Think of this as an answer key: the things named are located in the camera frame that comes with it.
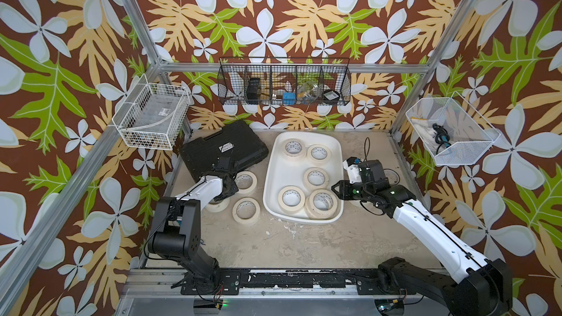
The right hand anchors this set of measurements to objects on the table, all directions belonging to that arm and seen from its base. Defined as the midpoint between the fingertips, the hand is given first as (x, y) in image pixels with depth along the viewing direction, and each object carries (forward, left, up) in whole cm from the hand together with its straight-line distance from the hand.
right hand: (333, 186), depth 81 cm
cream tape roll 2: (+26, 0, -14) cm, 30 cm away
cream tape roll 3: (+13, +4, -15) cm, 20 cm away
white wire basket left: (+20, +68, +18) cm, 73 cm away
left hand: (+6, +43, -12) cm, 45 cm away
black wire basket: (+46, +20, +16) cm, 52 cm away
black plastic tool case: (+33, +42, -10) cm, 54 cm away
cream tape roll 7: (-3, +35, -16) cm, 38 cm away
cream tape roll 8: (-3, +46, -10) cm, 48 cm away
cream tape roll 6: (+11, +36, -15) cm, 40 cm away
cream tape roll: (+30, +13, -15) cm, 36 cm away
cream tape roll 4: (0, +2, -15) cm, 16 cm away
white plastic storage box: (+16, +20, -14) cm, 29 cm away
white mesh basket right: (+18, -46, +11) cm, 50 cm away
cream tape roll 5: (-3, +17, -13) cm, 21 cm away
